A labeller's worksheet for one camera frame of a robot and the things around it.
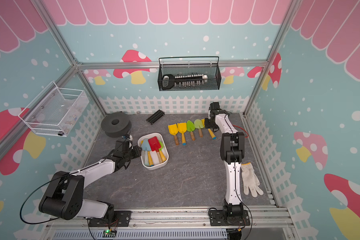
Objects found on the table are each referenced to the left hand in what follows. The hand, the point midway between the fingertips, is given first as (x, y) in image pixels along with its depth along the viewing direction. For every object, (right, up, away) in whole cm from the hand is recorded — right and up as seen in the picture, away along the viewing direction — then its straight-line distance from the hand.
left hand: (140, 151), depth 93 cm
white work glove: (+65, -16, -8) cm, 67 cm away
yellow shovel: (+47, +10, +13) cm, 50 cm away
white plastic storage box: (+8, -2, +5) cm, 9 cm away
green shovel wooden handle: (+33, +9, +12) cm, 37 cm away
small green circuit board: (-10, -38, -20) cm, 44 cm away
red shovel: (+7, +3, +7) cm, 10 cm away
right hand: (+45, +17, +14) cm, 50 cm away
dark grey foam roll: (-22, +17, +14) cm, 31 cm away
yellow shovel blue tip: (+26, +14, +17) cm, 34 cm away
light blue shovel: (+1, +2, +6) cm, 7 cm away
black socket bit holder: (+19, +43, -4) cm, 47 cm away
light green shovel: (+38, +17, +20) cm, 46 cm away
